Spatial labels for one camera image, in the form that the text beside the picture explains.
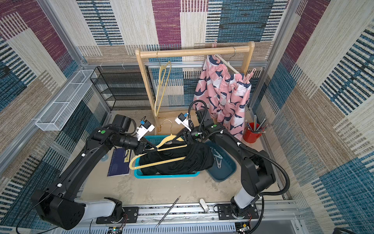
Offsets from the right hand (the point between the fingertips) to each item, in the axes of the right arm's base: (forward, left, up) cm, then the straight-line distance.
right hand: (176, 140), depth 74 cm
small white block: (-25, -14, -22) cm, 36 cm away
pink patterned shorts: (+26, -27, +7) cm, 38 cm away
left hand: (-5, +10, +1) cm, 11 cm away
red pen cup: (+14, -46, -14) cm, 50 cm away
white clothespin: (-3, -24, -22) cm, 33 cm away
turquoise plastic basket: (-3, +8, +5) cm, 10 cm away
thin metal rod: (-27, +5, -23) cm, 36 cm away
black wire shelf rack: (+49, +42, -4) cm, 65 cm away
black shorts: (-5, -11, -6) cm, 14 cm away
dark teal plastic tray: (-5, -29, -24) cm, 38 cm away
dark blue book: (-2, +35, -20) cm, 41 cm away
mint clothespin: (+2, -24, -22) cm, 33 cm away
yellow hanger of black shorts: (-1, +2, +4) cm, 5 cm away
